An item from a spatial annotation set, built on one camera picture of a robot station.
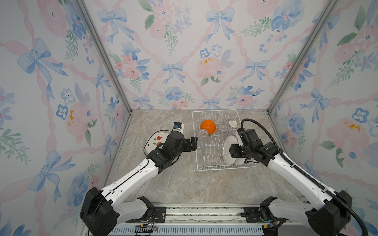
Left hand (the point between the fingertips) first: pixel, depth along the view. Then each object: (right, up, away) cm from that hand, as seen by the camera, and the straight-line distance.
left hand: (191, 137), depth 77 cm
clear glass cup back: (+21, +5, +20) cm, 30 cm away
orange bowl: (+12, +6, +27) cm, 30 cm away
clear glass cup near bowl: (+8, +1, +16) cm, 17 cm away
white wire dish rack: (+12, -11, +16) cm, 23 cm away
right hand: (+23, -7, +3) cm, 24 cm away
